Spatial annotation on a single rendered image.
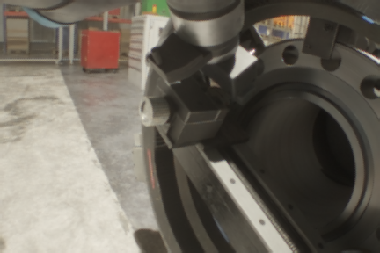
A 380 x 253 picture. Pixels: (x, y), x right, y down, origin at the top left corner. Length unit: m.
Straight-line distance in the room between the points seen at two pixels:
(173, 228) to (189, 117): 0.33
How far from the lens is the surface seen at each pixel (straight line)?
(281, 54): 0.50
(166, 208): 0.63
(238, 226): 0.41
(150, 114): 0.38
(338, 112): 0.44
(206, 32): 0.30
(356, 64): 0.43
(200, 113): 0.37
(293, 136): 0.73
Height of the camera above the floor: 0.79
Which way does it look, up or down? 18 degrees down
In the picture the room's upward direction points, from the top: 7 degrees clockwise
